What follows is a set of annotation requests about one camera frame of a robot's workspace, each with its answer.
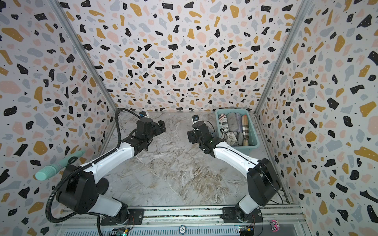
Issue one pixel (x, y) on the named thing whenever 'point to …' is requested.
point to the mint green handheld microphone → (49, 170)
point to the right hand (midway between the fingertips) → (198, 130)
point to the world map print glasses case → (231, 138)
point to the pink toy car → (275, 225)
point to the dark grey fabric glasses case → (232, 121)
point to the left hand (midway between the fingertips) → (161, 123)
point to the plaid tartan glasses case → (245, 121)
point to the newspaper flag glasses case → (223, 124)
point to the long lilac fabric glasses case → (239, 116)
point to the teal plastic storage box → (254, 141)
